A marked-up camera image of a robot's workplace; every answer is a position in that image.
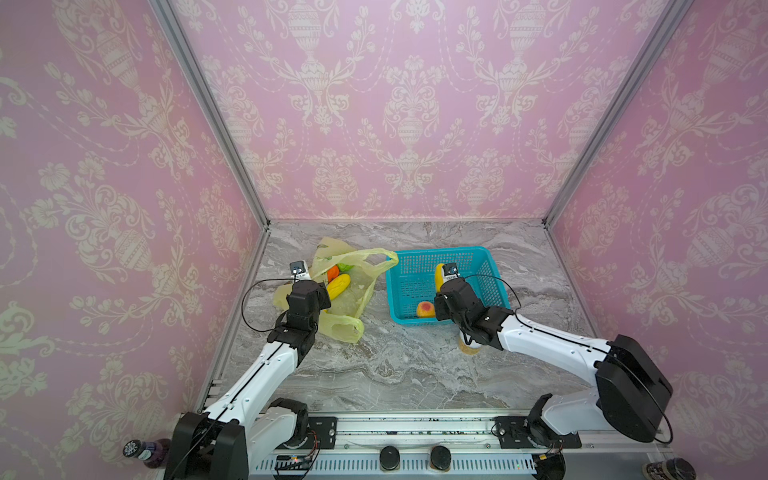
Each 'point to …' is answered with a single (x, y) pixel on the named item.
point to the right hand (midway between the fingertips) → (441, 293)
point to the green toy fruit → (344, 268)
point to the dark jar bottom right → (676, 468)
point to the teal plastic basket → (412, 280)
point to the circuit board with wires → (295, 461)
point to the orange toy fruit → (332, 273)
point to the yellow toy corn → (338, 285)
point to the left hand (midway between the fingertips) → (316, 282)
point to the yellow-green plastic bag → (341, 322)
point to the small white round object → (469, 349)
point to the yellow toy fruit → (425, 309)
